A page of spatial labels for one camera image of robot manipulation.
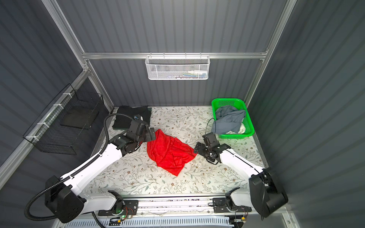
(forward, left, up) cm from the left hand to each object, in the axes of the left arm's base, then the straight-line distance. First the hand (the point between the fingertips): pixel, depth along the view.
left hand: (147, 132), depth 81 cm
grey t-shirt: (+13, -52, -6) cm, 54 cm away
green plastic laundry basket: (+33, -68, -11) cm, 76 cm away
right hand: (-8, -31, -13) cm, 35 cm away
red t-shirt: (-6, -12, -15) cm, 20 cm away
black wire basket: (0, +42, +8) cm, 43 cm away
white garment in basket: (+9, -63, -16) cm, 66 cm away
